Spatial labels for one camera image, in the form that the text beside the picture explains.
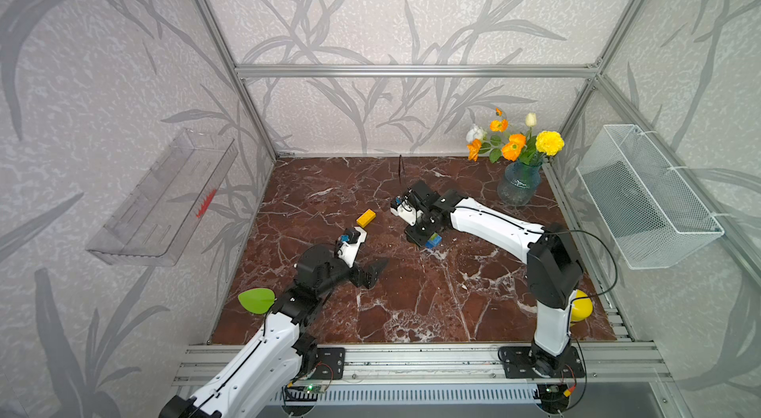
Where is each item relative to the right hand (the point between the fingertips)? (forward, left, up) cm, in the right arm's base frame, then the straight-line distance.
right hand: (411, 231), depth 89 cm
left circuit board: (-38, +25, -8) cm, 46 cm away
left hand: (-10, +10, +6) cm, 15 cm away
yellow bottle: (-23, -41, +2) cm, 47 cm away
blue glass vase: (+17, -37, +1) cm, 41 cm away
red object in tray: (-6, +48, +23) cm, 54 cm away
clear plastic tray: (-8, +59, +22) cm, 64 cm away
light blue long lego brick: (-1, -7, -3) cm, 8 cm away
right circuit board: (-40, -34, -11) cm, 53 cm away
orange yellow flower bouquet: (+18, -35, +17) cm, 43 cm away
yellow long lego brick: (+10, +15, -8) cm, 20 cm away
